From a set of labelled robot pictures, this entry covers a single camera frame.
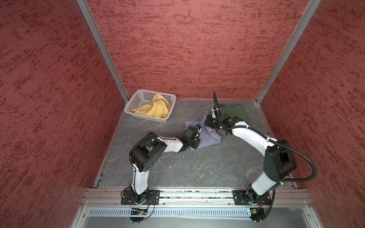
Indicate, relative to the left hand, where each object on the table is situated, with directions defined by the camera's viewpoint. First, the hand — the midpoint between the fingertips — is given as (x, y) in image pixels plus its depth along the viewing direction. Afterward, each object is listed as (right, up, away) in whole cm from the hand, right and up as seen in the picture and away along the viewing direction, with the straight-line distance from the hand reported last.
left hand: (196, 141), depth 96 cm
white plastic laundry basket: (-47, +33, +18) cm, 60 cm away
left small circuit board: (-32, -32, -24) cm, 51 cm away
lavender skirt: (+7, +4, -6) cm, 11 cm away
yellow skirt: (-26, +24, 0) cm, 35 cm away
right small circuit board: (+30, -33, -25) cm, 51 cm away
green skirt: (+34, +22, +16) cm, 44 cm away
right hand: (+4, +13, -8) cm, 15 cm away
